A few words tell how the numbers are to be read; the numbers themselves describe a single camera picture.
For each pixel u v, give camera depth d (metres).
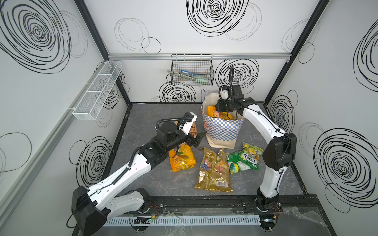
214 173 0.79
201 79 0.87
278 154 0.49
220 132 0.83
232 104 0.65
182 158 0.83
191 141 0.60
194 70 1.06
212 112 0.85
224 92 0.79
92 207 0.37
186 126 0.57
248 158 0.86
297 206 0.74
